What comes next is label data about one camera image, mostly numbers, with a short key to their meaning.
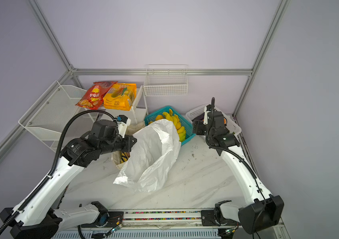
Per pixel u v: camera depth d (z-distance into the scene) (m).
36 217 0.37
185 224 0.73
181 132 1.00
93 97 0.80
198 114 1.14
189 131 1.04
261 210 0.36
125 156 0.76
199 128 0.68
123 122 0.57
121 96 0.76
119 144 0.55
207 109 0.67
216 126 0.55
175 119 1.03
